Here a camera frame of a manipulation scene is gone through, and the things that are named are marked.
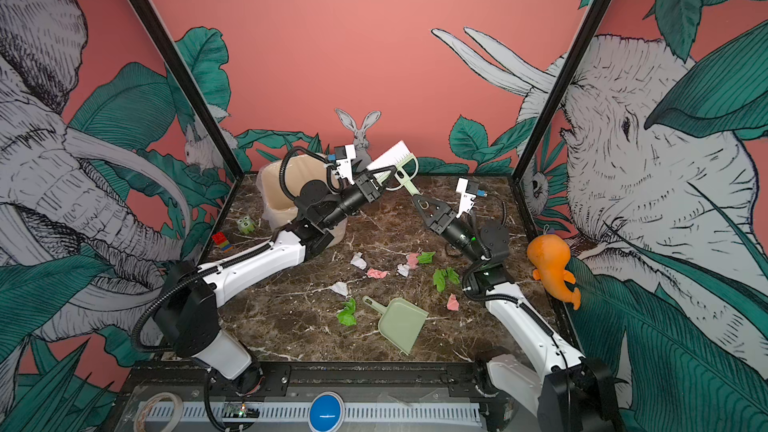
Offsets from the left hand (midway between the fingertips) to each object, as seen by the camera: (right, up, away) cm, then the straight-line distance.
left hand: (396, 166), depth 64 cm
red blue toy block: (-56, -20, +30) cm, 67 cm away
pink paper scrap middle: (-6, -30, +28) cm, 42 cm away
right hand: (+3, -8, 0) cm, 9 cm away
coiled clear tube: (-60, -57, +4) cm, 83 cm away
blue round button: (-16, -57, +5) cm, 60 cm away
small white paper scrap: (+3, -30, +30) cm, 42 cm away
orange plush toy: (+48, -24, +26) cm, 60 cm away
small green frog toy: (-53, -16, +40) cm, 68 cm away
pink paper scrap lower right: (+17, -38, +23) cm, 48 cm away
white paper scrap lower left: (-17, -34, +26) cm, 46 cm away
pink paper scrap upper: (+6, -27, +31) cm, 41 cm away
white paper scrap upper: (-12, -27, +31) cm, 43 cm away
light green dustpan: (+1, -43, +20) cm, 47 cm away
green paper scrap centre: (+14, -32, +26) cm, 44 cm away
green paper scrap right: (+18, -31, +29) cm, 46 cm away
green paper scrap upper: (+10, -26, +32) cm, 43 cm away
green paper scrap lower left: (-14, -41, +20) cm, 47 cm away
